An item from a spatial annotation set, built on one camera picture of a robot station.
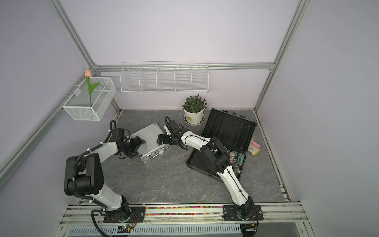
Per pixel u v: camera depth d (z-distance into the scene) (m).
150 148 0.93
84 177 0.46
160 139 0.89
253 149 0.96
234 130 0.97
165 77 0.99
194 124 1.11
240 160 0.86
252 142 0.96
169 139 0.88
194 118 1.05
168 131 0.83
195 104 0.99
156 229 0.71
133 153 0.89
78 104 0.81
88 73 0.85
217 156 0.60
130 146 0.82
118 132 0.77
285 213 0.76
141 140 0.89
